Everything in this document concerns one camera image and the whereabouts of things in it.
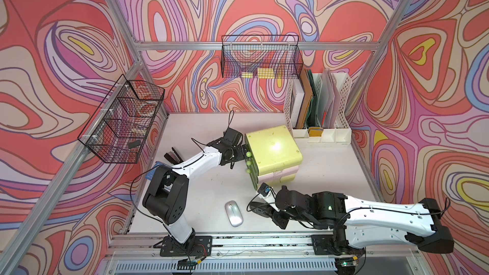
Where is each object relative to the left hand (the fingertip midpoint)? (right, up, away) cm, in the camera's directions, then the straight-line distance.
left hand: (242, 155), depth 91 cm
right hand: (+10, -18, -23) cm, 31 cm away
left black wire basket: (-49, +11, -17) cm, 53 cm away
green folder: (+35, +17, +5) cm, 40 cm away
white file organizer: (+42, +23, +11) cm, 49 cm away
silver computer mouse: (-3, -23, -10) cm, 26 cm away
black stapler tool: (-36, -2, +8) cm, 37 cm away
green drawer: (+3, +2, -13) cm, 13 cm away
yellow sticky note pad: (+12, +40, 0) cm, 42 cm away
